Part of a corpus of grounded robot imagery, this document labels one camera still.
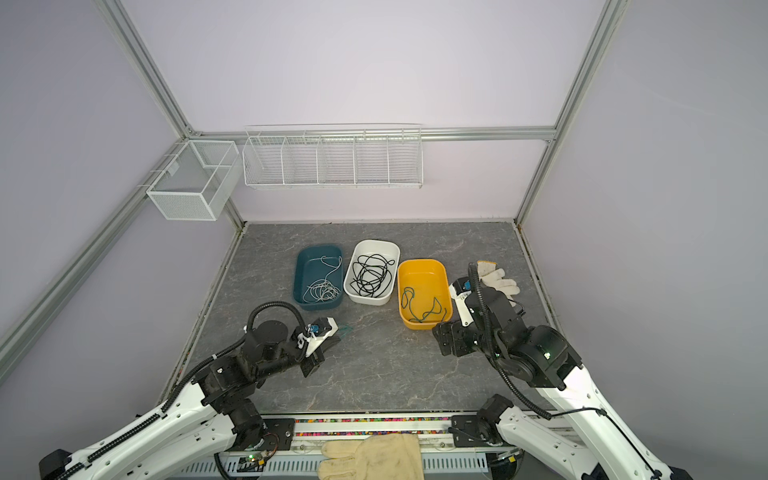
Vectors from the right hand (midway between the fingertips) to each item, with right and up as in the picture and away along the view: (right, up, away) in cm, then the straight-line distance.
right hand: (451, 327), depth 67 cm
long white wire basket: (-31, +47, +33) cm, 65 cm away
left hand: (-27, -5, +6) cm, 29 cm away
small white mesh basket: (-83, +39, +34) cm, 98 cm away
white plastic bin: (-21, +10, +38) cm, 44 cm away
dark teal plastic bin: (-39, +8, +36) cm, 54 cm away
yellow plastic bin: (-3, +3, +32) cm, 33 cm away
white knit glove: (+21, +9, +35) cm, 42 cm away
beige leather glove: (-18, -32, +3) cm, 36 cm away
